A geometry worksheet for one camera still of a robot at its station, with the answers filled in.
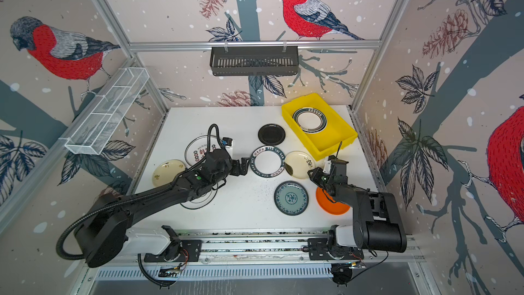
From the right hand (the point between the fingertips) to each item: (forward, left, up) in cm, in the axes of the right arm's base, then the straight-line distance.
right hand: (310, 174), depth 92 cm
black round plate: (+23, +19, +1) cm, 30 cm away
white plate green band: (+34, -3, 0) cm, 34 cm away
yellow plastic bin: (+24, -16, 0) cm, 29 cm away
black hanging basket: (+51, +28, +28) cm, 65 cm away
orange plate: (-15, -4, +6) cm, 16 cm away
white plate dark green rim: (+7, +20, -1) cm, 21 cm away
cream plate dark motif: (+5, +5, 0) cm, 8 cm away
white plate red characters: (+12, +58, +1) cm, 59 cm away
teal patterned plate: (-11, +9, -1) cm, 14 cm away
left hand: (-1, +30, +14) cm, 33 cm away
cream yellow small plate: (-2, +69, +2) cm, 69 cm away
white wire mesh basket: (-3, +81, +33) cm, 87 cm away
